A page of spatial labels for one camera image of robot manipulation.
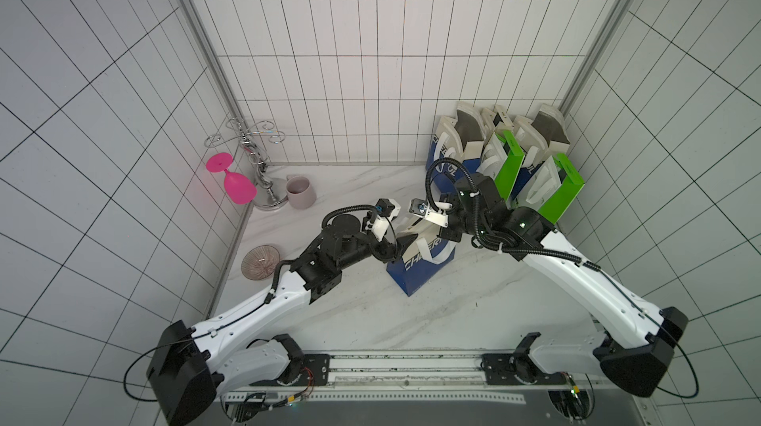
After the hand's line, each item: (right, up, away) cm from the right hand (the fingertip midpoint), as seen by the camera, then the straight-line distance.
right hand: (431, 199), depth 73 cm
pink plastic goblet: (-57, +3, +15) cm, 59 cm away
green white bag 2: (+24, +11, +15) cm, 30 cm away
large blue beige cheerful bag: (+12, +17, +21) cm, 29 cm away
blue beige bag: (-1, -14, 0) cm, 14 cm away
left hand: (-8, -8, -1) cm, 11 cm away
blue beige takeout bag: (+40, +20, +22) cm, 49 cm away
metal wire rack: (-54, +1, +36) cm, 65 cm away
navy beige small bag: (+26, +25, +23) cm, 43 cm away
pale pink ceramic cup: (-42, +1, +30) cm, 51 cm away
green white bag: (+36, +3, +9) cm, 37 cm away
